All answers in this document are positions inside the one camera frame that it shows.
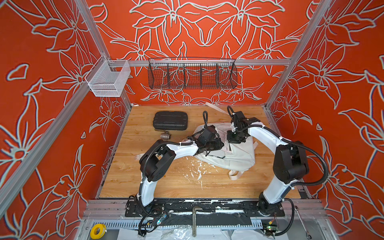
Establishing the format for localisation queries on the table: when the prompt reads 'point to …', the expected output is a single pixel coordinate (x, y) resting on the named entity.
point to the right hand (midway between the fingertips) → (227, 139)
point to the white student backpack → (236, 157)
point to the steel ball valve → (166, 136)
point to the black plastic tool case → (172, 120)
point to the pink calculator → (223, 137)
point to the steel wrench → (309, 236)
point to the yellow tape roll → (97, 231)
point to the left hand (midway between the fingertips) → (225, 142)
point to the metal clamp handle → (194, 219)
